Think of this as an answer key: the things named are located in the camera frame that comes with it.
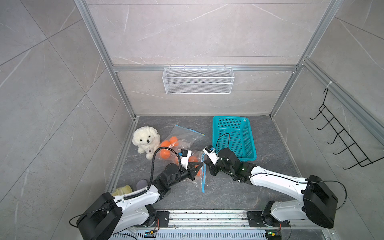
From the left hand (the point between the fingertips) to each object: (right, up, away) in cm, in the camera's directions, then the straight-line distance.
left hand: (204, 163), depth 75 cm
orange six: (-19, +10, +22) cm, 31 cm away
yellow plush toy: (-44, -16, +4) cm, 47 cm away
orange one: (-6, +1, +6) cm, 8 cm away
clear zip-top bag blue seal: (-3, +2, +6) cm, 8 cm away
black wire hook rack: (+63, +15, -8) cm, 65 cm away
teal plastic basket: (+28, +8, +29) cm, 41 cm away
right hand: (+1, 0, +5) cm, 5 cm away
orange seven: (-23, +3, +12) cm, 26 cm away
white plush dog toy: (-32, +12, +9) cm, 35 cm away
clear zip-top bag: (-15, +11, +19) cm, 27 cm away
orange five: (-24, +8, +20) cm, 32 cm away
